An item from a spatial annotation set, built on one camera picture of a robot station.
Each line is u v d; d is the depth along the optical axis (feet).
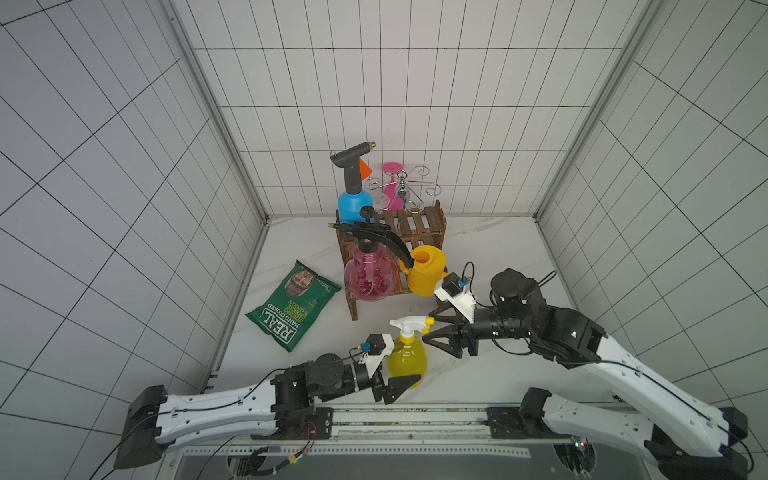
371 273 2.50
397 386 1.88
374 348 1.76
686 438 1.28
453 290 1.66
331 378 1.67
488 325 1.68
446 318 1.96
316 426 2.36
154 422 1.47
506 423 2.37
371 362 1.87
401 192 2.95
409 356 1.91
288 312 2.87
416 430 2.39
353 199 2.35
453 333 1.67
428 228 2.68
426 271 2.38
